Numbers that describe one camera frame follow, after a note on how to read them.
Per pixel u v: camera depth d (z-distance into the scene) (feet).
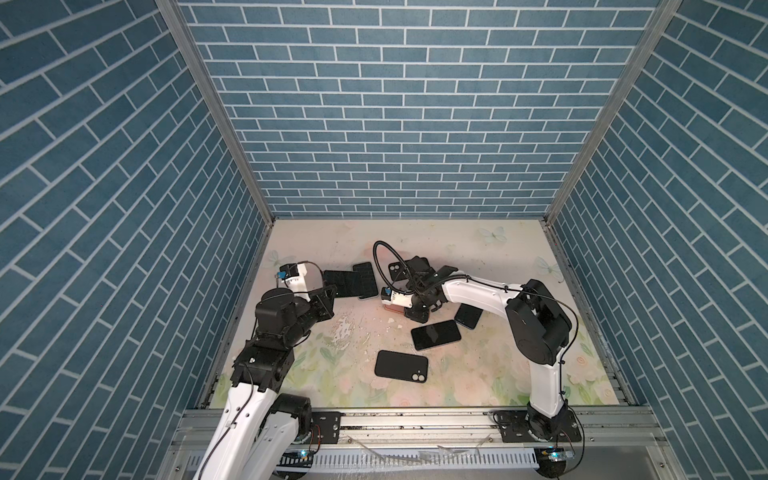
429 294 2.27
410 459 2.32
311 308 2.03
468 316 2.99
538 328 1.71
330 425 2.41
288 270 2.03
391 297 2.68
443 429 2.48
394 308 2.93
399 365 2.79
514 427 2.42
